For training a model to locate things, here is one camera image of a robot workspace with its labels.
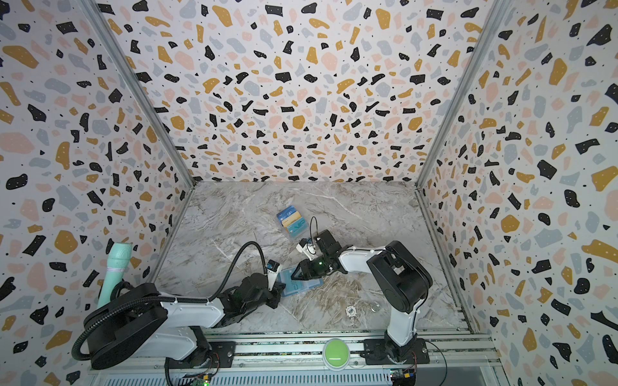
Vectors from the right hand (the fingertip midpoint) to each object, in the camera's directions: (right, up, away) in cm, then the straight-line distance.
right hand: (295, 274), depth 86 cm
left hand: (-2, -3, 0) cm, 4 cm away
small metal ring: (+28, -10, -4) cm, 30 cm away
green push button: (+14, -21, -13) cm, 28 cm away
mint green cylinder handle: (-39, +13, -27) cm, 50 cm away
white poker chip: (+20, -12, -3) cm, 23 cm away
